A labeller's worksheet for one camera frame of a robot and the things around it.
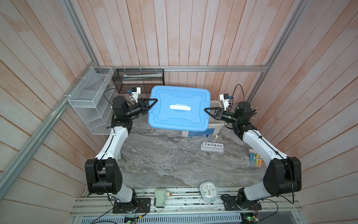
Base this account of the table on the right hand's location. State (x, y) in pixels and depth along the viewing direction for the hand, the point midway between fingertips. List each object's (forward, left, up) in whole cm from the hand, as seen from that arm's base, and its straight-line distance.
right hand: (204, 111), depth 75 cm
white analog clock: (-34, -4, -29) cm, 45 cm away
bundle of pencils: (+14, -39, -17) cm, 44 cm away
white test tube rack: (-6, -9, -28) cm, 30 cm away
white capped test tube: (+2, -13, -33) cm, 35 cm away
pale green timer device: (-37, +24, -27) cm, 52 cm away
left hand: (0, +25, +5) cm, 26 cm away
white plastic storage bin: (+4, -11, -20) cm, 23 cm away
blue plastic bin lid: (0, +14, +2) cm, 14 cm away
